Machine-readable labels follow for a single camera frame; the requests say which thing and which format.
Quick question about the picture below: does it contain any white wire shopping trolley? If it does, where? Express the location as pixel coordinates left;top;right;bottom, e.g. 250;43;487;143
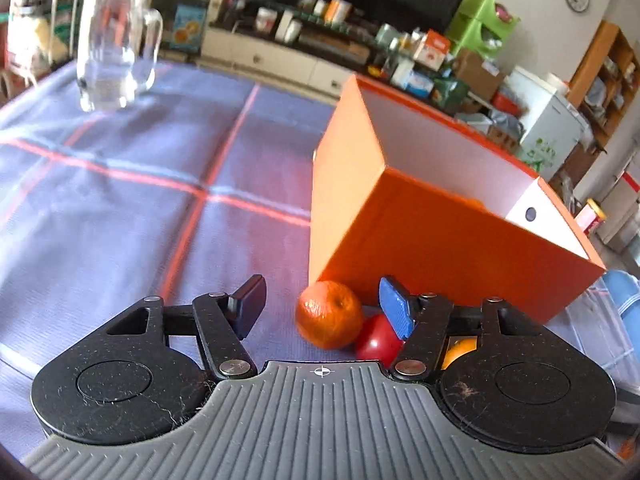
0;0;85;82

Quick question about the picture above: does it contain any red and yellow can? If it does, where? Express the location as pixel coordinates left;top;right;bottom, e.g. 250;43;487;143
574;198;607;234

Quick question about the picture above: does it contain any green snack bag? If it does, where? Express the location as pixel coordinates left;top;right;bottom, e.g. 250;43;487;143
432;77;469;114

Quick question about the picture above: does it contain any orange and white box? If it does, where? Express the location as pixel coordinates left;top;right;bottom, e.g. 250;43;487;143
415;29;451;71

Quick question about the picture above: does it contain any green plastic drawer unit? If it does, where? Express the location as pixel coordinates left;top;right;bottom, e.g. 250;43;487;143
446;0;521;62

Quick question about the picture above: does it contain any clear glass handled mug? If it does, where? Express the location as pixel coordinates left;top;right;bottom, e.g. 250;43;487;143
76;0;165;113

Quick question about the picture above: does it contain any blue box with fruit picture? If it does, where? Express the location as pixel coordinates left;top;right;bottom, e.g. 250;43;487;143
172;5;209;52

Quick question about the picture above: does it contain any blue and white box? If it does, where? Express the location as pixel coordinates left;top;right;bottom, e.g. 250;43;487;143
392;57;436;99

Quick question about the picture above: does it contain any brown cardboard box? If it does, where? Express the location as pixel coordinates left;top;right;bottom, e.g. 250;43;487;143
452;48;507;102

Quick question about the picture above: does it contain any blue plastic container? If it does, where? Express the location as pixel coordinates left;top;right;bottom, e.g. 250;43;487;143
602;269;640;322

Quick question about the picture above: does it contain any red tomato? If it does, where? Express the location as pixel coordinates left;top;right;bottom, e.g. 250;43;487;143
354;314;405;367

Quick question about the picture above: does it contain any orange fruit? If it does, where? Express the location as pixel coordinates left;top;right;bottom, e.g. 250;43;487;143
442;337;479;371

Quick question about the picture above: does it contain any white small fridge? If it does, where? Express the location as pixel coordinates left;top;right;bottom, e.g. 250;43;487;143
504;66;591;175

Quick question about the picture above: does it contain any wooden shelf unit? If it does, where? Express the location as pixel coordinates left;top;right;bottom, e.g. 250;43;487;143
567;20;640;152

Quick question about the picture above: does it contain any orange canister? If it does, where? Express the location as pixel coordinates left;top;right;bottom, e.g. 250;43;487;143
325;0;351;25

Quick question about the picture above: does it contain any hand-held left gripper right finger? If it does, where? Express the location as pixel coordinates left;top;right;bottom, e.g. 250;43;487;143
378;275;546;383

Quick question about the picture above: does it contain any orange cardboard box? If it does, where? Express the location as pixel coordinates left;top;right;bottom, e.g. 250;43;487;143
307;72;607;326

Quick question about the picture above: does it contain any red basket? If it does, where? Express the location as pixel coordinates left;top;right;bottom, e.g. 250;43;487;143
492;90;524;116

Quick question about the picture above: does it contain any cream low television cabinet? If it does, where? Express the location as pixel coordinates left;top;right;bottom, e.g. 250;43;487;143
197;2;386;106

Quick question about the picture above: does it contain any orange tangerine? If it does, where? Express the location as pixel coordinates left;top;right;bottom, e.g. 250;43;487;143
295;280;365;351

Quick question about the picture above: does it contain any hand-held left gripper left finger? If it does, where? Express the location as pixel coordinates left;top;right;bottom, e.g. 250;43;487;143
105;274;268;380

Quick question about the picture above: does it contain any blue plaid tablecloth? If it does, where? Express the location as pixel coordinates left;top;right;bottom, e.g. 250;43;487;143
0;59;640;461

